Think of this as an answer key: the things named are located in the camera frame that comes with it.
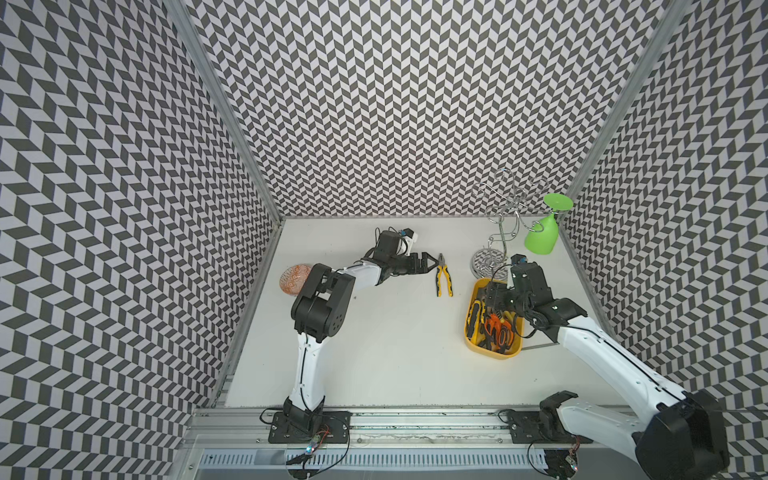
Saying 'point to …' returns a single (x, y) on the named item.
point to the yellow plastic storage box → (488, 345)
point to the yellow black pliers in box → (475, 320)
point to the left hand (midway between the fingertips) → (429, 264)
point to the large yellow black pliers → (443, 267)
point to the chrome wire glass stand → (488, 263)
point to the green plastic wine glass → (541, 238)
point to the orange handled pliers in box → (503, 330)
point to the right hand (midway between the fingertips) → (496, 295)
